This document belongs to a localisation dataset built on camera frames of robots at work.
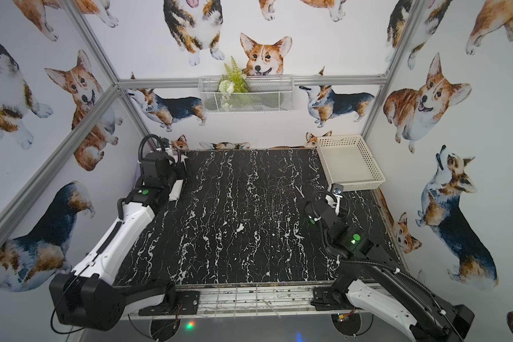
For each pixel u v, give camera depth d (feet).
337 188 2.01
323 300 2.40
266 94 3.04
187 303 2.40
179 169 2.32
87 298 1.25
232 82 2.68
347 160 3.65
